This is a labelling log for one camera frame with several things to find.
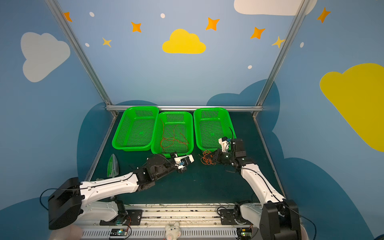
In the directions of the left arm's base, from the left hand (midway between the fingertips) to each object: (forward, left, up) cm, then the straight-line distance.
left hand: (191, 150), depth 72 cm
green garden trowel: (-1, +49, -24) cm, 54 cm away
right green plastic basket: (+37, -14, -25) cm, 47 cm away
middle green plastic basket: (+35, +17, -17) cm, 43 cm away
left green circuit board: (-32, +34, -25) cm, 53 cm away
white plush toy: (-32, +8, -20) cm, 39 cm away
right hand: (+4, -11, -10) cm, 15 cm away
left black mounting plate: (-26, +29, -24) cm, 46 cm away
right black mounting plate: (-25, -19, -23) cm, 40 cm away
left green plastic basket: (+31, +41, -24) cm, 57 cm away
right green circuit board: (-31, -27, -25) cm, 48 cm away
